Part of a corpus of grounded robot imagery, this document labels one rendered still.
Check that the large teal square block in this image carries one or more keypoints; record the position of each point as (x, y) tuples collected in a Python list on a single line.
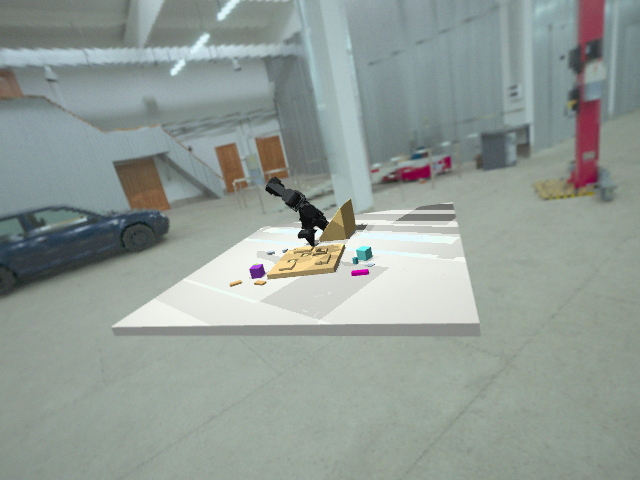
[(364, 253)]

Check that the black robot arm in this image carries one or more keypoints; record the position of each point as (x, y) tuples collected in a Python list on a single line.
[(293, 200)]

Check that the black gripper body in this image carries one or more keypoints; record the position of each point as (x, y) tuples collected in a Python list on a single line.
[(306, 225)]

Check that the purple cube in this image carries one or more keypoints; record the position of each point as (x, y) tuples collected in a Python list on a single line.
[(257, 271)]

